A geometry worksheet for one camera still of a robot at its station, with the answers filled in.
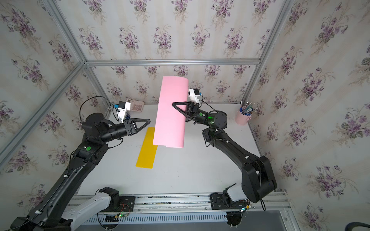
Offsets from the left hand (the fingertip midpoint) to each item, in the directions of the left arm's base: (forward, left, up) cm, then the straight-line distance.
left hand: (149, 124), depth 60 cm
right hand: (+1, -11, +7) cm, 13 cm away
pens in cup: (+34, -62, -26) cm, 75 cm away
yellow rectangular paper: (+6, +8, -38) cm, 39 cm away
